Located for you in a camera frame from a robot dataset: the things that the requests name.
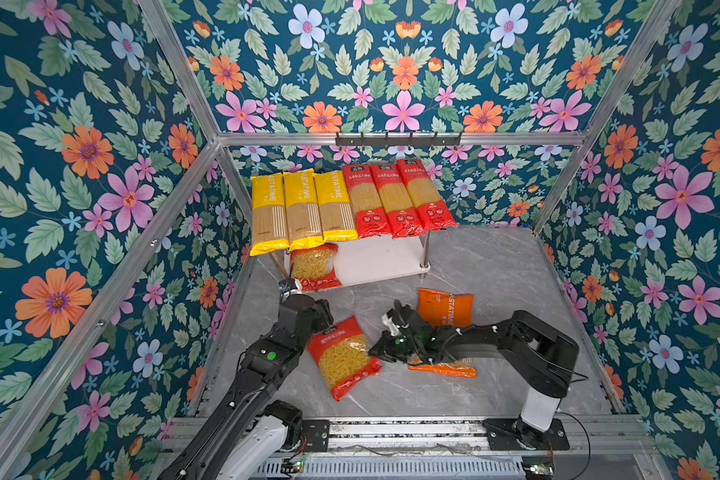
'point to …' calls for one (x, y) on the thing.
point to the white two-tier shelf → (362, 262)
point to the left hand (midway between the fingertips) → (326, 300)
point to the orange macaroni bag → (450, 309)
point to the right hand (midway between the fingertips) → (366, 352)
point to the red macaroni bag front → (342, 354)
